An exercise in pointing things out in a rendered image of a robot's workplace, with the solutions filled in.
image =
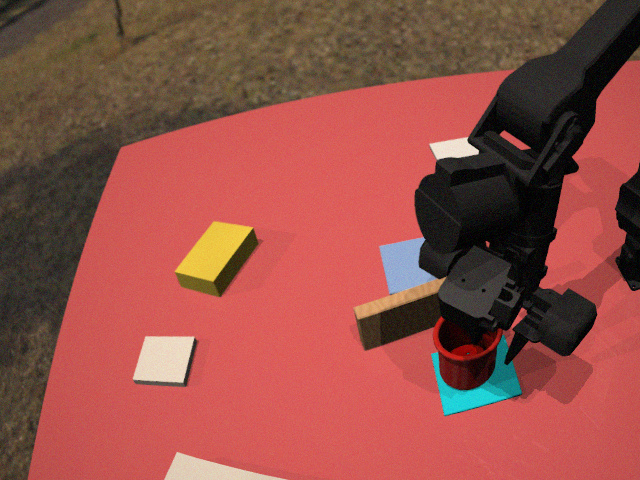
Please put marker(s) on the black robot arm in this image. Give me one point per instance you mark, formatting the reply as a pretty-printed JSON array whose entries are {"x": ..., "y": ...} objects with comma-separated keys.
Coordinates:
[{"x": 549, "y": 103}]

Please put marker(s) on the red cup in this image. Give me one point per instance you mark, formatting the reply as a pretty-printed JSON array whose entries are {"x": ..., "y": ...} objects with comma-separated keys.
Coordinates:
[{"x": 458, "y": 369}]

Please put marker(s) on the beige flat square block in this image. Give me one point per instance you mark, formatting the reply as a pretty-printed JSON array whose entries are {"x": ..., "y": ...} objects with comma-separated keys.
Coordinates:
[{"x": 165, "y": 361}]

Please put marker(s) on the brown wooden plank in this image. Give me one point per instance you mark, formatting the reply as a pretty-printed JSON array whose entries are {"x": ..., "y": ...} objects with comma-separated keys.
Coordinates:
[{"x": 398, "y": 316}]

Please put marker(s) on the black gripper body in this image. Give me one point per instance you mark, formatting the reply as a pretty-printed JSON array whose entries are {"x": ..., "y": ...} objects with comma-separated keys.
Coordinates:
[{"x": 561, "y": 321}]

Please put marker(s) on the cream flat square pad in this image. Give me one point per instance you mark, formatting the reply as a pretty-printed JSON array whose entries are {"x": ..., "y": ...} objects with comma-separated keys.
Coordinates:
[{"x": 453, "y": 148}]

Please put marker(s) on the beige flat rectangular block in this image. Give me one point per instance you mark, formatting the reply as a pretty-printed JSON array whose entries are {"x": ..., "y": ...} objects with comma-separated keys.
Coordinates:
[{"x": 184, "y": 467}]

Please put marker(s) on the yellow rectangular block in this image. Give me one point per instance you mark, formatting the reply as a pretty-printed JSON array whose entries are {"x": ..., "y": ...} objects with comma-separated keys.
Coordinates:
[{"x": 216, "y": 258}]

